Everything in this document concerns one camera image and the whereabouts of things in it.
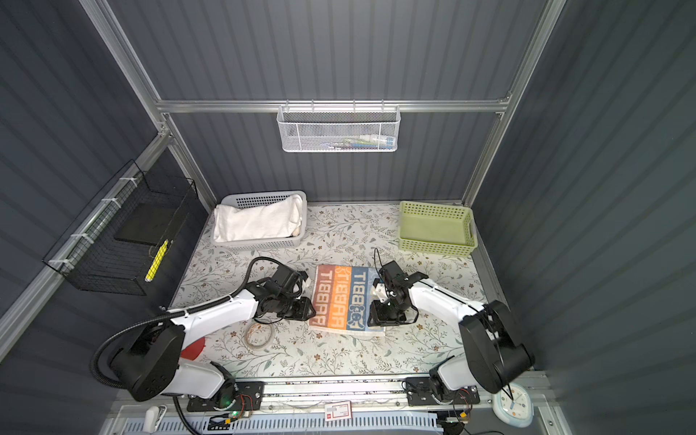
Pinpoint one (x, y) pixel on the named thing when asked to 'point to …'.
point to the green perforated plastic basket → (437, 229)
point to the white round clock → (512, 405)
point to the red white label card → (338, 411)
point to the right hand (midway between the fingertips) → (377, 324)
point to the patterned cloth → (343, 296)
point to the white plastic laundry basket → (260, 198)
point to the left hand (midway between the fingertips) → (312, 312)
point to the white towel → (280, 218)
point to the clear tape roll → (260, 336)
